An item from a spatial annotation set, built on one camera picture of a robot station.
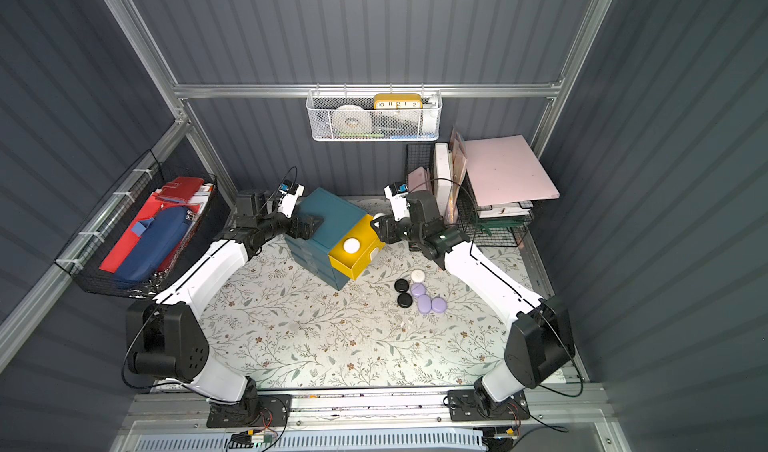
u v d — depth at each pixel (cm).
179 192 80
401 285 96
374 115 88
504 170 94
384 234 70
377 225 76
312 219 77
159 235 70
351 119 83
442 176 91
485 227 98
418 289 94
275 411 74
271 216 73
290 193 74
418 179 108
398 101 87
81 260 61
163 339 44
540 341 42
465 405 72
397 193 69
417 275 96
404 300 92
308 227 77
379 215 78
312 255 85
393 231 71
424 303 91
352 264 76
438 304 91
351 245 86
